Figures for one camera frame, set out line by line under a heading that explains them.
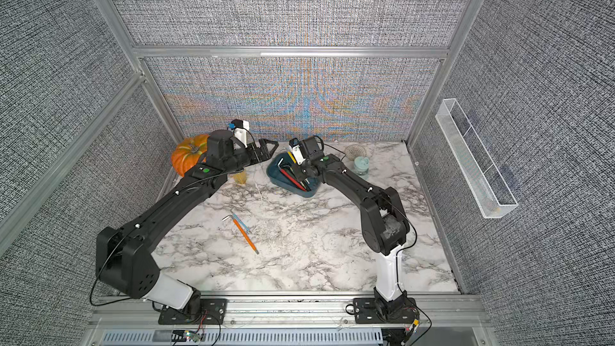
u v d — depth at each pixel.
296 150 0.84
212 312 0.73
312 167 0.69
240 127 0.71
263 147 0.70
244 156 0.69
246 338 0.70
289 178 1.06
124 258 0.42
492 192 0.64
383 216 0.53
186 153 1.00
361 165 0.98
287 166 1.10
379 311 0.65
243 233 0.90
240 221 0.95
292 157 0.95
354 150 1.16
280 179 0.99
